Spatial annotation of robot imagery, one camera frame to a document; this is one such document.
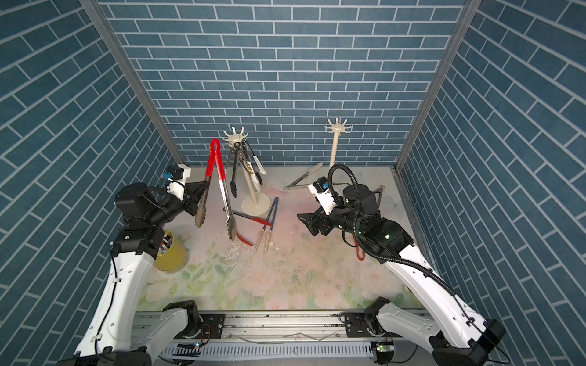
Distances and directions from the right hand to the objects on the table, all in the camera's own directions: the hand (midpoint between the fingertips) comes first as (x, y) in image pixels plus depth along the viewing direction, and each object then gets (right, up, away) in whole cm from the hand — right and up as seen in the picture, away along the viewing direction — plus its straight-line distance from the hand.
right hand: (312, 207), depth 66 cm
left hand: (-30, +7, +3) cm, 31 cm away
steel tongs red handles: (+19, -19, +25) cm, 37 cm away
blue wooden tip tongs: (-16, -2, +39) cm, 42 cm away
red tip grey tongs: (-28, -7, +34) cm, 44 cm away
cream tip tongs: (-8, +7, +46) cm, 47 cm away
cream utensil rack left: (-26, -2, +39) cm, 47 cm away
